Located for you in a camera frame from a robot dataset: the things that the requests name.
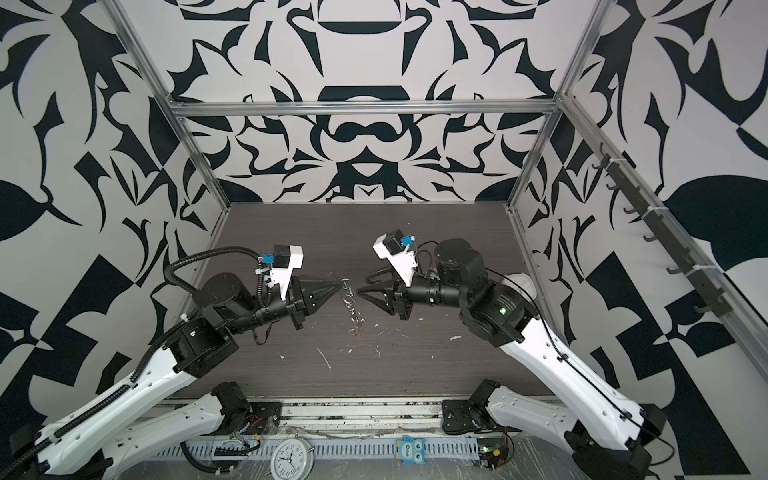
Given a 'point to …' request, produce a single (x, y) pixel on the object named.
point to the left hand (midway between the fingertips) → (341, 278)
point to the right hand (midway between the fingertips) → (365, 285)
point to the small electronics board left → (241, 450)
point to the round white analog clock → (292, 459)
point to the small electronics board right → (492, 451)
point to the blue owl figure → (411, 450)
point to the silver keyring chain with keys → (349, 301)
